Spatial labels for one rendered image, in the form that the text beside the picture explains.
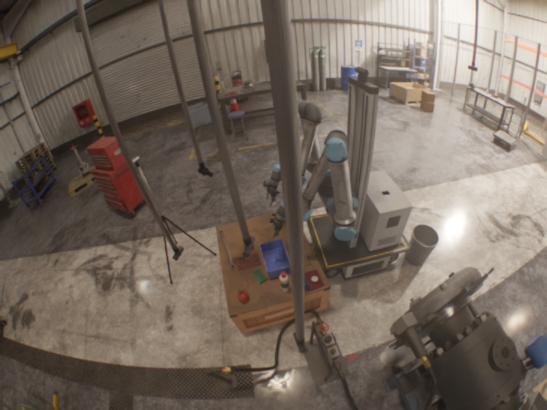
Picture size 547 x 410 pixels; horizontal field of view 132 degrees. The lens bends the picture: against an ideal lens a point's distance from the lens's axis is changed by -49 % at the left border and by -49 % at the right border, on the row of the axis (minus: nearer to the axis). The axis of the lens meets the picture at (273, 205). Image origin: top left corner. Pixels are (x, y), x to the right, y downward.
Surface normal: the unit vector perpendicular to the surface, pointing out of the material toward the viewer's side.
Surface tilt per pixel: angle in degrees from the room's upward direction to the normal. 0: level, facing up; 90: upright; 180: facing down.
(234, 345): 0
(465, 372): 50
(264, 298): 0
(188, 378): 0
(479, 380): 38
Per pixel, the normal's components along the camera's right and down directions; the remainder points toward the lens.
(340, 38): 0.15, 0.63
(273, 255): -0.11, -0.75
